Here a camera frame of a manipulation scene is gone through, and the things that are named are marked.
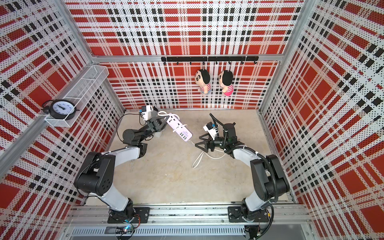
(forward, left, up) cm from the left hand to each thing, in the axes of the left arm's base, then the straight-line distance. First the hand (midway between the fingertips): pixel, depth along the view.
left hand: (172, 117), depth 72 cm
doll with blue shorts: (+31, -15, 0) cm, 35 cm away
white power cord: (+2, +4, 0) cm, 5 cm away
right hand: (-3, -14, -17) cm, 22 cm away
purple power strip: (-3, -1, 0) cm, 3 cm away
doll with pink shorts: (+34, -30, -3) cm, 46 cm away
